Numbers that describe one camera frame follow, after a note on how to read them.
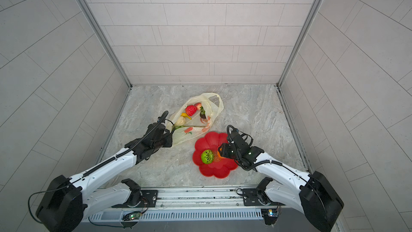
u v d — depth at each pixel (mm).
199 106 991
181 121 914
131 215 651
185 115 974
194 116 991
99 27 867
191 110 964
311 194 397
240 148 619
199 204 706
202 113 957
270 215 680
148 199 708
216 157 826
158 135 634
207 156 781
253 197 709
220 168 806
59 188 397
